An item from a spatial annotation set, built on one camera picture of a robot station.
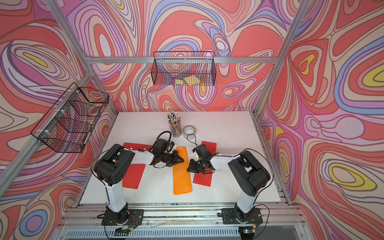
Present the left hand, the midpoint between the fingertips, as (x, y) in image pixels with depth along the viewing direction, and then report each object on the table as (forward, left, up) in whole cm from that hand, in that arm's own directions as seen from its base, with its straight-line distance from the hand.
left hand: (185, 161), depth 92 cm
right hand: (-7, -2, -2) cm, 7 cm away
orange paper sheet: (-10, +2, -2) cm, 11 cm away
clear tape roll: (+24, -2, 0) cm, 24 cm away
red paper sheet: (-11, -12, -1) cm, 16 cm away
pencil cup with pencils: (+21, +7, +17) cm, 28 cm away
